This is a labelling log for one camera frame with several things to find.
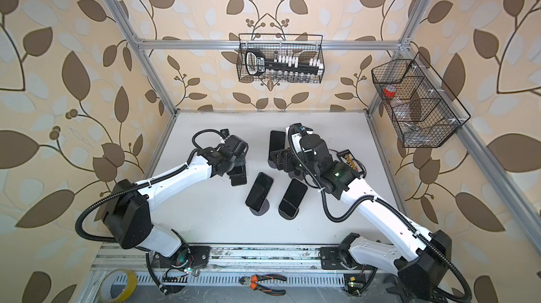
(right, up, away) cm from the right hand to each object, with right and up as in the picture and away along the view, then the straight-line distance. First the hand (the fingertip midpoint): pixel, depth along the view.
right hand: (279, 152), depth 73 cm
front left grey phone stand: (-6, -23, +8) cm, 25 cm away
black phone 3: (-1, +2, +18) cm, 18 cm away
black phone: (-18, -12, +19) cm, 29 cm away
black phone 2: (+5, -18, +8) cm, 20 cm away
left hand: (-19, -2, +14) cm, 24 cm away
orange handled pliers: (-9, -43, -3) cm, 44 cm away
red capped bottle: (+46, +24, +14) cm, 54 cm away
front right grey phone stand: (+2, -25, +7) cm, 26 cm away
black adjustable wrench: (+40, -45, -6) cm, 61 cm away
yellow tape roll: (-56, -42, -6) cm, 70 cm away
